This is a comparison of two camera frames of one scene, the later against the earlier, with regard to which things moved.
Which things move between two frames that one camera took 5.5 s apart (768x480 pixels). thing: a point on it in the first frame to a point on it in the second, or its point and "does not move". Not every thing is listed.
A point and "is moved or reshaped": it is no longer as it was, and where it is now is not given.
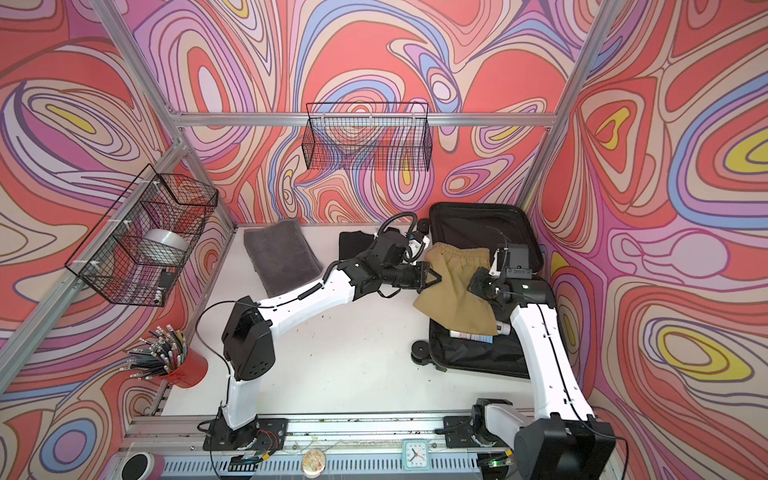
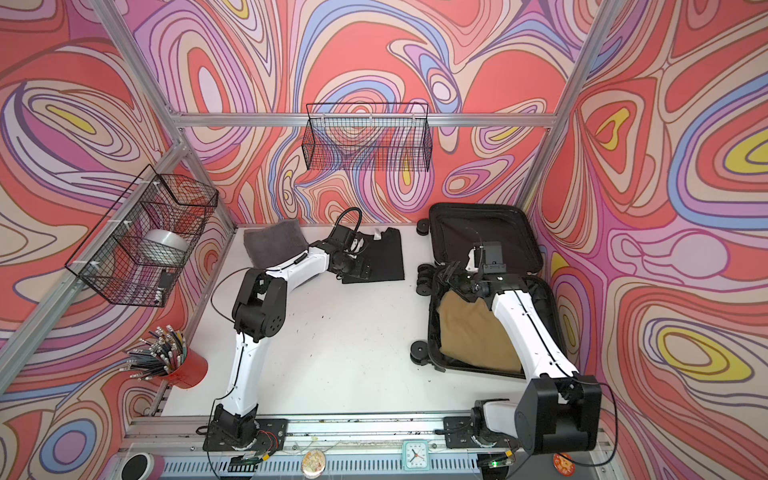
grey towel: x=283 y=256 does not move
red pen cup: x=192 y=371 does not move
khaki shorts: x=449 y=300 is moved or reshaped
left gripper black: x=422 y=272 to x=359 y=263
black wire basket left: x=138 y=251 does not move
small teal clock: x=416 y=455 does not move
